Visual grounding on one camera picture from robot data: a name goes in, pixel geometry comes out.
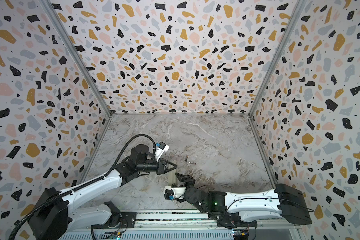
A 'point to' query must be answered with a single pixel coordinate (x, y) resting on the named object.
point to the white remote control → (172, 178)
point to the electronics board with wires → (111, 235)
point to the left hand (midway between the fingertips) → (176, 165)
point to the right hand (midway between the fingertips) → (174, 175)
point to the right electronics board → (240, 235)
